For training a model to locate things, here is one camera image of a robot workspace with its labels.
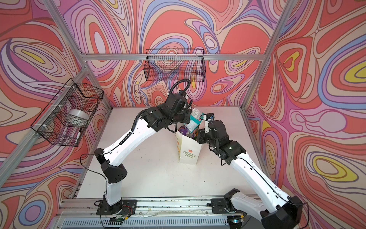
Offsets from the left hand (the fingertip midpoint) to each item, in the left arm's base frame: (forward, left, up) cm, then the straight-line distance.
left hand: (193, 113), depth 71 cm
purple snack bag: (0, +4, -15) cm, 15 cm away
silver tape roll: (+2, +59, -2) cm, 59 cm away
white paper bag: (-12, +2, -13) cm, 18 cm away
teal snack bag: (0, -2, -4) cm, 4 cm away
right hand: (-6, -4, -10) cm, 12 cm away
